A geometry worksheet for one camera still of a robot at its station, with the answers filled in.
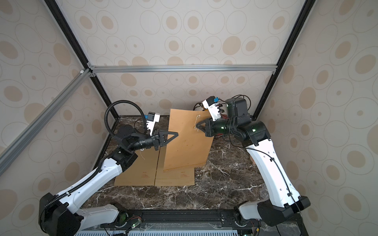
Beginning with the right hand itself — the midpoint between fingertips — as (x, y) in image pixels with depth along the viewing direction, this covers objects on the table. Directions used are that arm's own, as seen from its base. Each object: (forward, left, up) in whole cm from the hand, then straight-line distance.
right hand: (195, 127), depth 61 cm
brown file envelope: (-2, +2, -11) cm, 11 cm away
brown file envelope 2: (-3, +33, -38) cm, 51 cm away
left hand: (-5, +6, -1) cm, 8 cm away
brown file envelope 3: (-5, +9, -39) cm, 40 cm away
